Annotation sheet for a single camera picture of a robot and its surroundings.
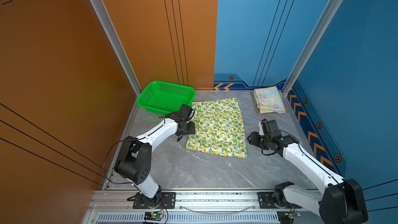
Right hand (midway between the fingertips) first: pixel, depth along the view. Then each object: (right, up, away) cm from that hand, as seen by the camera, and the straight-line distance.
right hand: (248, 139), depth 85 cm
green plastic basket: (-54, +24, +31) cm, 67 cm away
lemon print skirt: (-15, +4, +12) cm, 20 cm away
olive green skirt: (+12, +26, +30) cm, 42 cm away
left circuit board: (-48, -32, -14) cm, 60 cm away
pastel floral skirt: (+21, +23, +23) cm, 39 cm away
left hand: (-33, +5, +6) cm, 34 cm away
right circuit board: (+15, -31, -15) cm, 38 cm away
